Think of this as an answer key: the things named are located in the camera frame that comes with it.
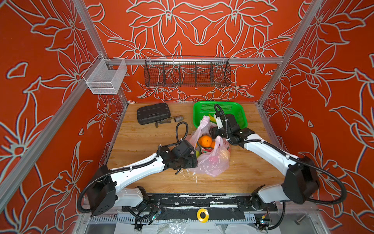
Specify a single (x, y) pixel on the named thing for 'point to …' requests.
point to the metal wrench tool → (177, 119)
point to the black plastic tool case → (153, 113)
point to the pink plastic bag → (217, 162)
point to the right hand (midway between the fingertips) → (213, 127)
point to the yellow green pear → (197, 153)
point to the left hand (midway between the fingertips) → (193, 163)
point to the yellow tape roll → (206, 218)
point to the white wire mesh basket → (100, 80)
